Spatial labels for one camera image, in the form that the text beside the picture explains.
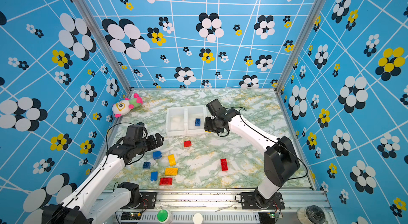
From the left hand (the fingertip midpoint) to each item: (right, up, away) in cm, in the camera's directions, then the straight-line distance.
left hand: (158, 140), depth 83 cm
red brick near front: (+6, -19, -6) cm, 21 cm away
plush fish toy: (-29, +17, +18) cm, 39 cm away
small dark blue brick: (-6, -13, -1) cm, 14 cm away
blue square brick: (-2, -9, +3) cm, 10 cm away
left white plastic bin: (+6, +8, +18) cm, 21 cm away
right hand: (+26, +7, +2) cm, 27 cm away
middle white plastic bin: (+17, +14, +21) cm, 30 cm away
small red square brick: (+15, -4, +8) cm, 17 cm away
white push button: (+22, -27, -20) cm, 40 cm away
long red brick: (+35, -13, -1) cm, 37 cm away
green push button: (+9, -25, -21) cm, 34 cm away
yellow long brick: (+7, -16, -1) cm, 18 cm away
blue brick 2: (-1, -18, -3) cm, 18 cm away
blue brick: (+20, +8, +16) cm, 27 cm away
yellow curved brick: (+7, -11, +2) cm, 13 cm away
